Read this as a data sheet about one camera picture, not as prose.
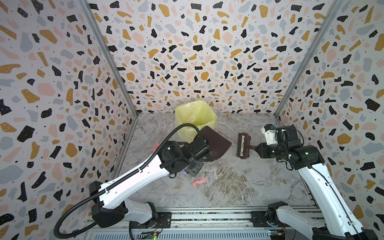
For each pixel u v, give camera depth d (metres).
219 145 0.71
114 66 0.92
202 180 0.86
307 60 0.90
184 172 0.60
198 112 1.00
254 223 0.74
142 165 0.40
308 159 0.45
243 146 0.83
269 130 0.63
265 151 0.61
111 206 0.39
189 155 0.47
